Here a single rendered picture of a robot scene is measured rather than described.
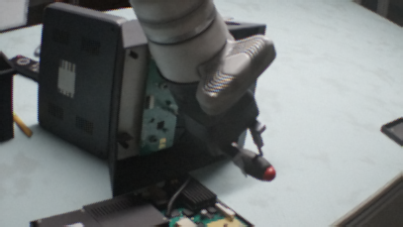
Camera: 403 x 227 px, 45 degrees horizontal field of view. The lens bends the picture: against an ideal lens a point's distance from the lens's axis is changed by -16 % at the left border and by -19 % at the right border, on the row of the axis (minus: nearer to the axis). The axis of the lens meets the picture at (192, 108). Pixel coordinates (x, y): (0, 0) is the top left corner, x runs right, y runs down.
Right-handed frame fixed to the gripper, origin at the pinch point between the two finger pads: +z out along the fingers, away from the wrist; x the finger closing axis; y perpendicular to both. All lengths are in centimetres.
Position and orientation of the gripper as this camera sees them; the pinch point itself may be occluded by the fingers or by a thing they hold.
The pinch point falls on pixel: (253, 168)
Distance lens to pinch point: 67.8
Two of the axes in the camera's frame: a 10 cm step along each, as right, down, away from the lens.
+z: 3.0, 6.2, 7.3
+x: -6.9, 6.6, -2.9
